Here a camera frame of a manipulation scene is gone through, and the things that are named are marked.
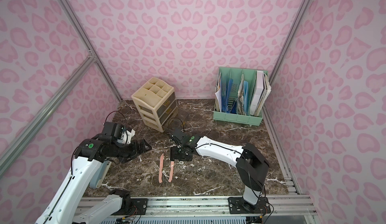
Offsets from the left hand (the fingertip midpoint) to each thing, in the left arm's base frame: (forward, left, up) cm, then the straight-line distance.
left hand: (145, 149), depth 71 cm
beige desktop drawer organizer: (+28, -1, +3) cm, 29 cm away
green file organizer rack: (+35, -51, +1) cm, 62 cm away
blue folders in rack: (+41, -43, -1) cm, 60 cm away
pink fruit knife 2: (-2, -10, -21) cm, 23 cm away
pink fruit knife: (-4, -4, -20) cm, 21 cm away
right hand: (0, -12, -11) cm, 16 cm away
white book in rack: (+36, -64, 0) cm, 74 cm away
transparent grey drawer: (+34, -10, -23) cm, 42 cm away
